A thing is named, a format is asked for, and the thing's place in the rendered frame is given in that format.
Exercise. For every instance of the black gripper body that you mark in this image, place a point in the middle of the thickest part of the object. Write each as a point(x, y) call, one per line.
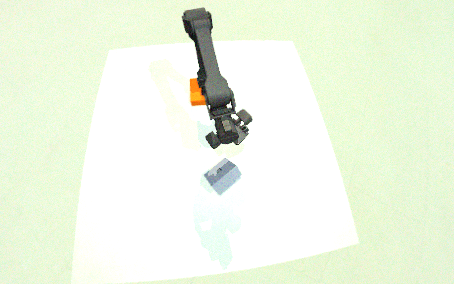
point(243, 115)

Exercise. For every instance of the grey sloped panel with hole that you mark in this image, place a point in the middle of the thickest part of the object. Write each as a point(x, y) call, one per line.
point(223, 176)

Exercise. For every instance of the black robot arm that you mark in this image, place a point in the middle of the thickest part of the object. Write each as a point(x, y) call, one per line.
point(214, 87)

